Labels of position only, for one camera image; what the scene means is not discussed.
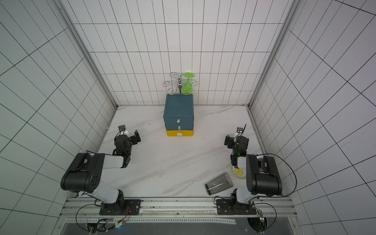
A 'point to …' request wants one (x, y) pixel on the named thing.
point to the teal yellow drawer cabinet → (178, 115)
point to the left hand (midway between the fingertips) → (130, 133)
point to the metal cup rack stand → (179, 83)
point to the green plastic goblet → (187, 86)
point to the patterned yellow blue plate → (239, 173)
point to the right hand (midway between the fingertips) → (231, 134)
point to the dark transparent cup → (222, 182)
